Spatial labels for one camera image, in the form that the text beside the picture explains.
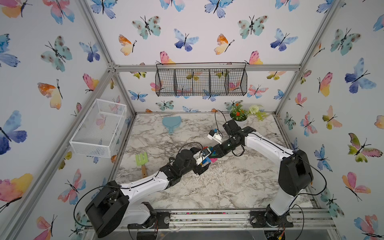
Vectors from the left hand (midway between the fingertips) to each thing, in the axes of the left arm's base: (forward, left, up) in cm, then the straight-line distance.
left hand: (206, 155), depth 81 cm
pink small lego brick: (-3, -4, 0) cm, 5 cm away
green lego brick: (-1, -4, +2) cm, 5 cm away
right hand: (+1, -4, 0) cm, 4 cm away
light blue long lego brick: (-2, -1, -1) cm, 3 cm away
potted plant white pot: (+29, -23, +2) cm, 37 cm away
